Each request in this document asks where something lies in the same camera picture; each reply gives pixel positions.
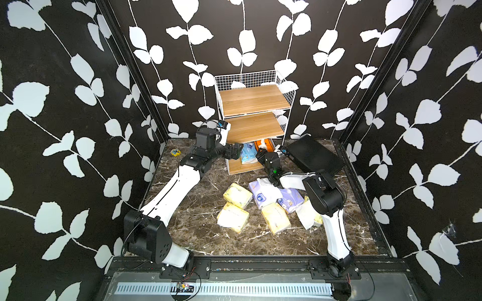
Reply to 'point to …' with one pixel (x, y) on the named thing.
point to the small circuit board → (184, 288)
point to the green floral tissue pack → (238, 196)
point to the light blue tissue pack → (248, 154)
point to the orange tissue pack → (269, 144)
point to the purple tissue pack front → (264, 192)
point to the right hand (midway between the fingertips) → (258, 148)
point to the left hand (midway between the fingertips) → (234, 139)
